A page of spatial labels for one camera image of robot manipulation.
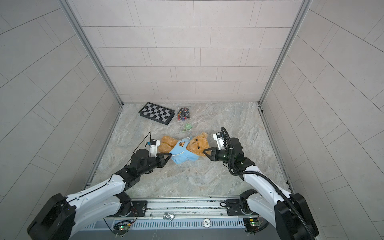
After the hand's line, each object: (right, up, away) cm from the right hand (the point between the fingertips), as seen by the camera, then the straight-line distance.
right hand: (204, 153), depth 77 cm
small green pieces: (-10, +12, +25) cm, 30 cm away
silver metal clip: (-17, -27, -9) cm, 33 cm away
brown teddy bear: (-4, +5, -2) cm, 6 cm away
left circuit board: (-36, -28, -13) cm, 47 cm away
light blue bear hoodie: (-13, 0, 0) cm, 13 cm away
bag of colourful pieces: (-13, +21, +30) cm, 39 cm away
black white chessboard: (-33, +21, +28) cm, 48 cm away
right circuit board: (+22, -30, -9) cm, 39 cm away
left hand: (-16, -1, +3) cm, 16 cm away
